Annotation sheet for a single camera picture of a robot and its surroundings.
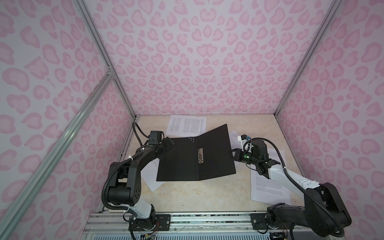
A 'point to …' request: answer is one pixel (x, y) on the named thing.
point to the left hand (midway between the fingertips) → (170, 143)
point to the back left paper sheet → (186, 126)
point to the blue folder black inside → (207, 156)
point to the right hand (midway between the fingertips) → (227, 151)
